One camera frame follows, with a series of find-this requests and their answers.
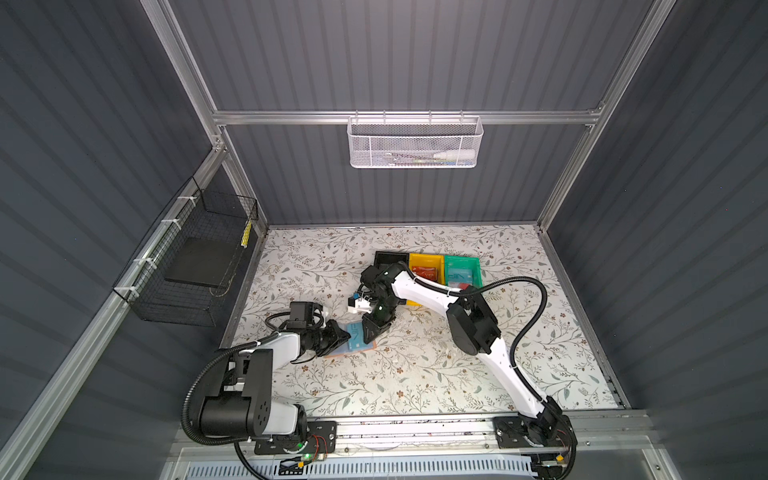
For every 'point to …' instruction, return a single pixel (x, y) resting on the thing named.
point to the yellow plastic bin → (429, 266)
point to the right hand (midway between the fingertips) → (371, 339)
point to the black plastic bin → (385, 259)
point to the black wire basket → (195, 213)
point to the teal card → (356, 341)
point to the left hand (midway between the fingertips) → (352, 338)
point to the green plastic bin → (463, 270)
